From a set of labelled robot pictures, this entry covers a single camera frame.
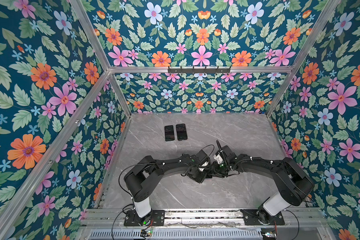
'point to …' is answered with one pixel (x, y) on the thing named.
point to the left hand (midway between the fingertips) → (204, 179)
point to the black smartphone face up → (181, 132)
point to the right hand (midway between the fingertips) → (208, 173)
